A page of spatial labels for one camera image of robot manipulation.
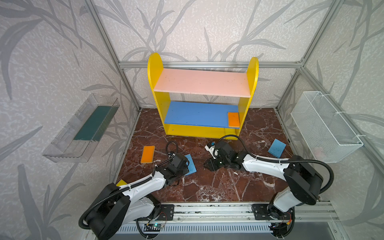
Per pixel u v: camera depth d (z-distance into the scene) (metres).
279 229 0.74
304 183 0.44
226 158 0.66
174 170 0.67
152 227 0.72
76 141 0.63
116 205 0.41
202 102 1.21
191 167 0.89
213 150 0.76
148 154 0.94
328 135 0.63
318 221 0.73
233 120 0.93
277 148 0.96
